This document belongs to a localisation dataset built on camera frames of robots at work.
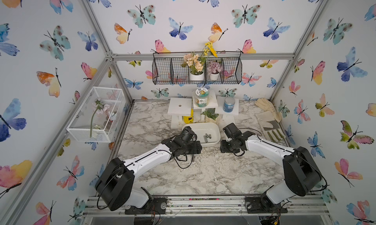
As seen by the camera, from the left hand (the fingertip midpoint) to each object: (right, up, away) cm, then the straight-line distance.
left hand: (199, 147), depth 84 cm
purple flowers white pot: (+9, +46, +6) cm, 47 cm away
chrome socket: (+8, +4, +15) cm, 17 cm away
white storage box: (+2, +9, +19) cm, 21 cm away
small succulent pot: (+8, +17, +13) cm, 22 cm away
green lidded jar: (+1, +28, -3) cm, 28 cm away
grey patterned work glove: (+51, +9, +21) cm, 56 cm away
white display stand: (-8, +23, +12) cm, 28 cm away
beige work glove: (+56, +25, +34) cm, 70 cm away
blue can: (+18, +25, +5) cm, 31 cm away
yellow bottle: (-6, +15, +17) cm, 23 cm away
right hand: (+15, -1, +5) cm, 16 cm away
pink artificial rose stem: (-51, +22, -9) cm, 56 cm away
